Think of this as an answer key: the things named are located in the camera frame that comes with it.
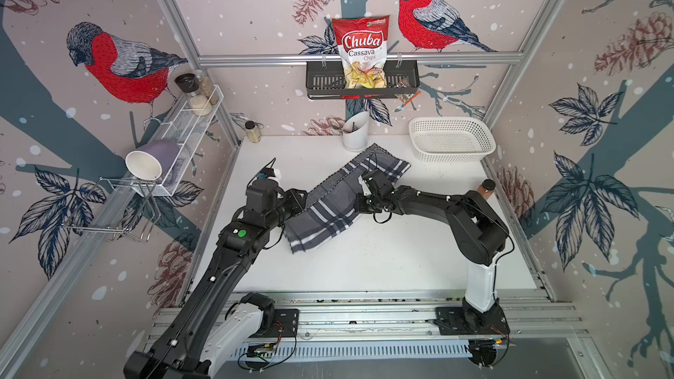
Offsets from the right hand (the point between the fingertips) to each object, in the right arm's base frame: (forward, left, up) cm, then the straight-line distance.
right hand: (352, 204), depth 95 cm
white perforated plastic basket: (+40, -46, -4) cm, 61 cm away
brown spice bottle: (+5, -49, +5) cm, 49 cm away
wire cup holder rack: (-22, +53, +33) cm, 66 cm away
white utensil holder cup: (+29, -1, +10) cm, 31 cm away
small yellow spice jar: (+35, +46, +4) cm, 58 cm away
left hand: (-8, +12, +23) cm, 28 cm away
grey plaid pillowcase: (+1, +7, -3) cm, 8 cm away
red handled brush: (+26, -18, +29) cm, 43 cm away
